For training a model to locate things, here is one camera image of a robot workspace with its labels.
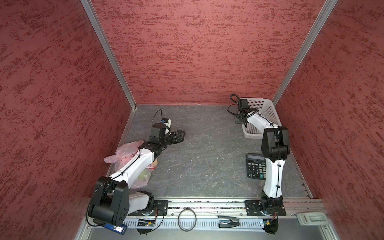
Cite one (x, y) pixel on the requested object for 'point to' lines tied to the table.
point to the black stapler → (225, 222)
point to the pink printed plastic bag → (122, 152)
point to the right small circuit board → (270, 226)
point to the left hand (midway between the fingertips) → (179, 136)
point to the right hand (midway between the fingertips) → (241, 120)
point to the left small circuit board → (146, 223)
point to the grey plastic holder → (312, 218)
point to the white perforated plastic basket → (267, 108)
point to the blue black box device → (121, 229)
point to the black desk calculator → (255, 166)
